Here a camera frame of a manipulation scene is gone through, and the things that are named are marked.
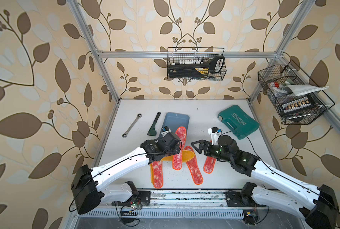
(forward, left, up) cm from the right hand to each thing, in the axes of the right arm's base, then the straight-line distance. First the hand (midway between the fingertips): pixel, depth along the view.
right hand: (195, 145), depth 74 cm
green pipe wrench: (+20, +26, -17) cm, 37 cm away
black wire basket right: (+34, -50, +15) cm, 62 cm away
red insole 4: (-4, -10, -19) cm, 22 cm away
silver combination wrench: (+18, +46, -17) cm, 52 cm away
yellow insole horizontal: (+2, +3, -18) cm, 19 cm away
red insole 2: (-9, +21, -18) cm, 29 cm away
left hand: (0, +8, -2) cm, 9 cm away
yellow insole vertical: (-8, +25, -18) cm, 31 cm away
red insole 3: (-7, -1, -18) cm, 19 cm away
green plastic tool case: (+22, -37, -14) cm, 45 cm away
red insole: (-5, +10, -6) cm, 13 cm away
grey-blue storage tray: (+30, +11, -18) cm, 36 cm away
